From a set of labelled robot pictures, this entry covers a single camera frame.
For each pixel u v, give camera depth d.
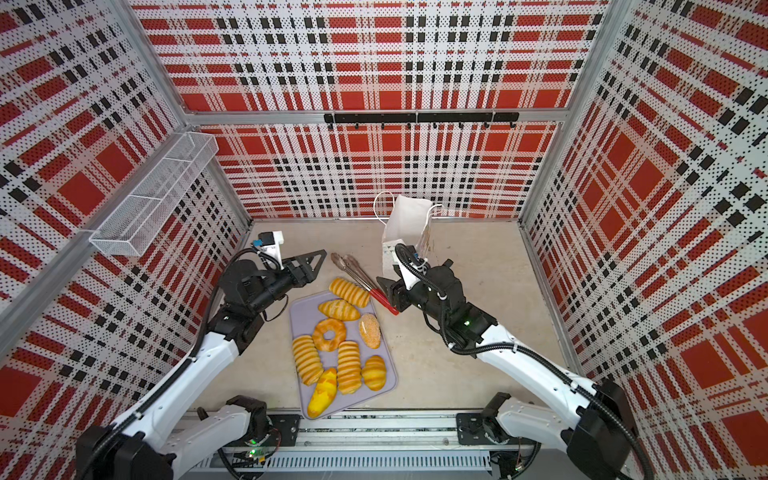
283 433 0.73
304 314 0.92
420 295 0.64
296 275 0.65
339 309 0.91
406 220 0.95
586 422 0.38
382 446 0.73
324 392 0.77
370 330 0.86
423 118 0.89
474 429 0.72
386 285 0.62
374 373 0.80
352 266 1.03
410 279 0.63
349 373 0.80
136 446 0.40
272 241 0.65
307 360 0.82
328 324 0.91
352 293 0.95
